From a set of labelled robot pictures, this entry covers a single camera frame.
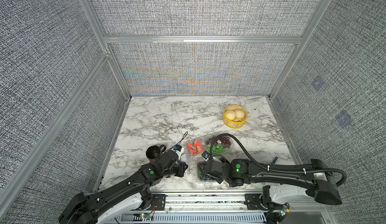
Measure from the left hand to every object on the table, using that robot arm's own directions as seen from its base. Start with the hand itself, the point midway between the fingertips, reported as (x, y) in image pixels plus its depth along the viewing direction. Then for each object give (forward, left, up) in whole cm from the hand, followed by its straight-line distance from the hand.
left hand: (190, 166), depth 78 cm
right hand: (-1, -12, +3) cm, 12 cm away
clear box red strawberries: (+13, -3, -4) cm, 13 cm away
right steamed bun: (+34, -34, -1) cm, 48 cm away
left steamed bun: (+33, -28, 0) cm, 44 cm away
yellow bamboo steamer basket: (+29, -32, -4) cm, 43 cm away
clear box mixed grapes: (+12, -19, -2) cm, 23 cm away
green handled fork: (+4, -49, -7) cm, 50 cm away
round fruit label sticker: (+14, -17, 0) cm, 22 cm away
